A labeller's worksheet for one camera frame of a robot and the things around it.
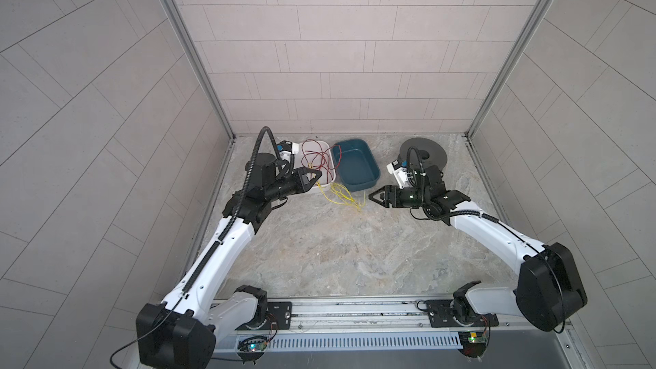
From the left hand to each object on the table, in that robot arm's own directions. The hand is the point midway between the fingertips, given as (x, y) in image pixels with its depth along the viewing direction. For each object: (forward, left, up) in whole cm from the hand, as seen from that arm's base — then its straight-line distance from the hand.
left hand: (326, 172), depth 70 cm
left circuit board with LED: (-37, +18, -23) cm, 47 cm away
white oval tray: (+15, +3, -27) cm, 31 cm away
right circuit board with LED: (-37, -40, -27) cm, 61 cm away
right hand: (-1, -15, -12) cm, 19 cm away
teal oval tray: (+23, -10, -27) cm, 37 cm away
